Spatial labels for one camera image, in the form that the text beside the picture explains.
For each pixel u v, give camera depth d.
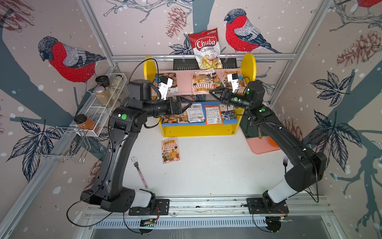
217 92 0.70
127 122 0.39
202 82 0.74
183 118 0.93
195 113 0.95
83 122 0.60
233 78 0.64
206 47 0.82
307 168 0.42
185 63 0.95
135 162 0.89
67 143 0.57
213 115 0.95
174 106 0.50
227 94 0.61
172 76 0.79
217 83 0.74
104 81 0.73
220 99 0.63
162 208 0.73
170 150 0.95
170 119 0.93
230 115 0.94
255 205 0.73
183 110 0.52
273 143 0.58
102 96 0.71
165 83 0.53
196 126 1.06
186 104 0.55
